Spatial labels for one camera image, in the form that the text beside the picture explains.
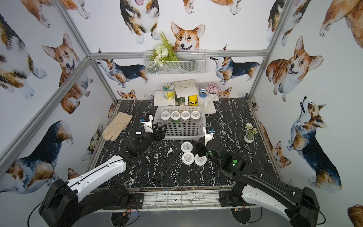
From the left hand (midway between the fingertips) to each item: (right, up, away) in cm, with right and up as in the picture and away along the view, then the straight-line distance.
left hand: (162, 121), depth 79 cm
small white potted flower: (+54, -12, +13) cm, 57 cm away
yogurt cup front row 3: (+15, -22, +3) cm, 26 cm away
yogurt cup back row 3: (+14, -16, +8) cm, 23 cm away
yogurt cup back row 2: (+12, +3, +24) cm, 27 cm away
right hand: (+21, -7, -4) cm, 23 cm away
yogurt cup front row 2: (+20, +3, +24) cm, 31 cm away
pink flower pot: (+31, +20, +13) cm, 39 cm away
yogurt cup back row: (-2, +2, +22) cm, 22 cm away
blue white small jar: (+25, +20, +18) cm, 36 cm away
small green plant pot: (+7, +13, +30) cm, 34 cm away
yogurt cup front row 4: (+22, -23, +2) cm, 32 cm away
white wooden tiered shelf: (+13, +21, +18) cm, 31 cm away
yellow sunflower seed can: (+1, +19, +18) cm, 26 cm away
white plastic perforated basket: (+11, -3, +27) cm, 29 cm away
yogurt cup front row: (+5, +2, +22) cm, 23 cm away
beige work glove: (-39, -6, +26) cm, 47 cm away
